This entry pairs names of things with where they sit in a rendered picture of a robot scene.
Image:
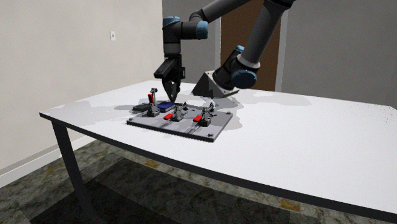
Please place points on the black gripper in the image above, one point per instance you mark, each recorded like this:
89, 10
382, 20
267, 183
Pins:
175, 75

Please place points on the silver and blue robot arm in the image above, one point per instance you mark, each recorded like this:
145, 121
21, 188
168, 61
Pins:
243, 63

